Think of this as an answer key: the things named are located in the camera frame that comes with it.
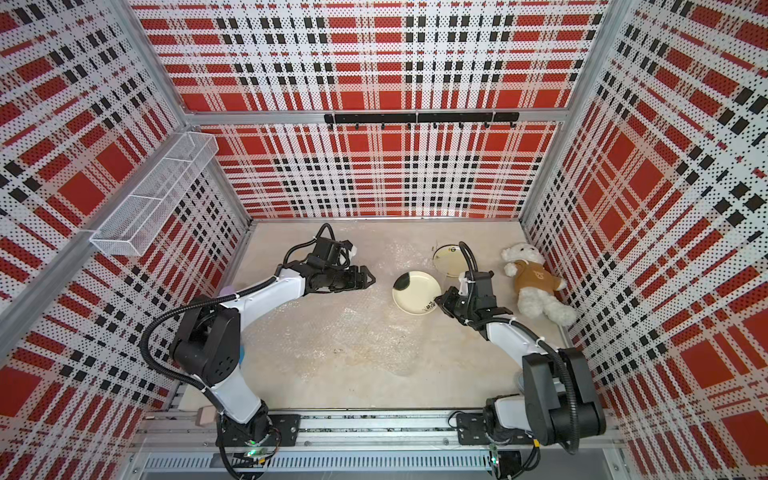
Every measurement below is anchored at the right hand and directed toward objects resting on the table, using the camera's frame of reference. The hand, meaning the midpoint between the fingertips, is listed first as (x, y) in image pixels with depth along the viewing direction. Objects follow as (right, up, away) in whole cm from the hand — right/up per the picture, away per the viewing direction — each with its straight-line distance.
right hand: (437, 298), depth 89 cm
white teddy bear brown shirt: (+32, +3, +5) cm, 33 cm away
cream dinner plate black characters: (+7, +11, +22) cm, 25 cm away
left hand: (-21, +5, +1) cm, 22 cm away
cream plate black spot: (-7, +1, +3) cm, 8 cm away
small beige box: (-61, -28, -14) cm, 68 cm away
